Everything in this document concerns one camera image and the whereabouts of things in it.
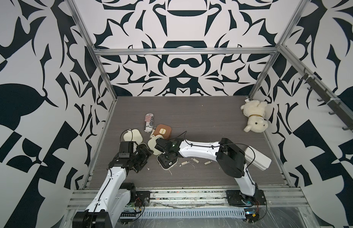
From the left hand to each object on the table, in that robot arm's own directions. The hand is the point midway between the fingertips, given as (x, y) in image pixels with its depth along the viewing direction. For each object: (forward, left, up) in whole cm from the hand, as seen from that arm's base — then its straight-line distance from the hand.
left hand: (149, 153), depth 85 cm
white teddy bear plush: (+27, -72, +3) cm, 77 cm away
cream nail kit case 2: (+15, +12, -3) cm, 19 cm away
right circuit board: (-32, -51, -5) cm, 61 cm away
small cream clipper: (-5, -21, -5) cm, 22 cm away
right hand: (-1, -8, -4) cm, 9 cm away
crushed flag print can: (+23, +2, -1) cm, 23 cm away
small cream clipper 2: (-3, -27, -5) cm, 28 cm away
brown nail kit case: (+17, -9, -3) cm, 19 cm away
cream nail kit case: (-7, -10, +5) cm, 13 cm away
